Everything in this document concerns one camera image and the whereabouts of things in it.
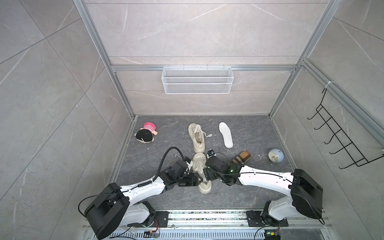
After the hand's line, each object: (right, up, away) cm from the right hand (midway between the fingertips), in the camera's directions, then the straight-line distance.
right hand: (211, 169), depth 84 cm
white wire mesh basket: (-8, +56, +17) cm, 59 cm away
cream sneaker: (-8, +18, +20) cm, 28 cm away
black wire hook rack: (+58, +12, -23) cm, 63 cm away
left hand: (-6, -5, -2) cm, 8 cm away
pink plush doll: (-43, +19, +13) cm, 49 cm away
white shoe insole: (+14, +20, +24) cm, 34 cm away
